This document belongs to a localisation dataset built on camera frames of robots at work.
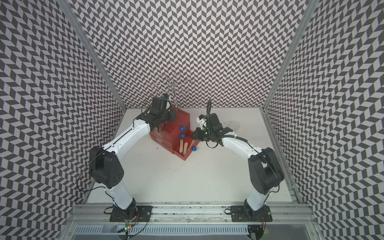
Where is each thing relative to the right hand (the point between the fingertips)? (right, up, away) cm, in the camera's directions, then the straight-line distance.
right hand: (191, 138), depth 84 cm
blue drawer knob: (-5, +1, +4) cm, 7 cm away
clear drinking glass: (+28, +7, +16) cm, 33 cm away
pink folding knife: (-7, -5, +12) cm, 15 cm away
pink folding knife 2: (-4, -8, +11) cm, 14 cm away
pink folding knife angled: (0, -4, +14) cm, 15 cm away
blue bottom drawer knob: (+1, -7, +7) cm, 10 cm away
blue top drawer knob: (-5, +6, -2) cm, 8 cm away
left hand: (-11, +13, +4) cm, 18 cm away
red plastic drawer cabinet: (-8, 0, -2) cm, 9 cm away
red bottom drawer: (-3, -2, +13) cm, 14 cm away
